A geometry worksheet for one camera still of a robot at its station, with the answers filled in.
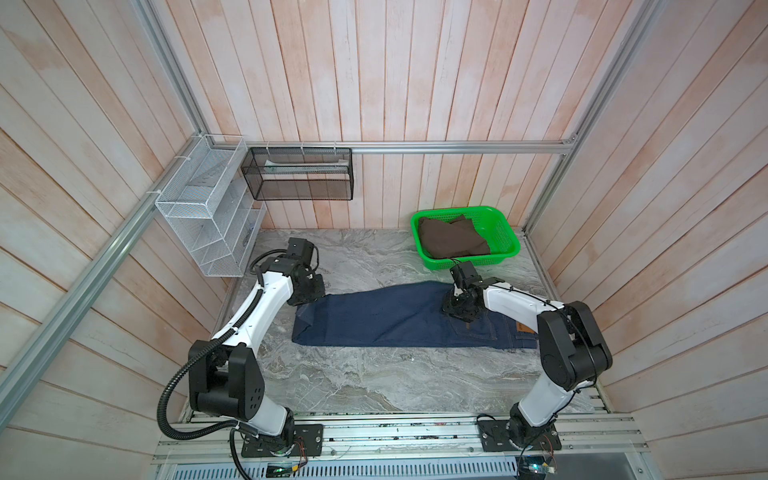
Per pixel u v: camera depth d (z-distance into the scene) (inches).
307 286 28.2
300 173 40.9
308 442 28.8
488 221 45.5
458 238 44.4
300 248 26.5
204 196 30.6
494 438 28.8
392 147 38.6
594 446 28.9
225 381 16.9
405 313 37.6
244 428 20.5
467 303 28.9
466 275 30.1
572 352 18.7
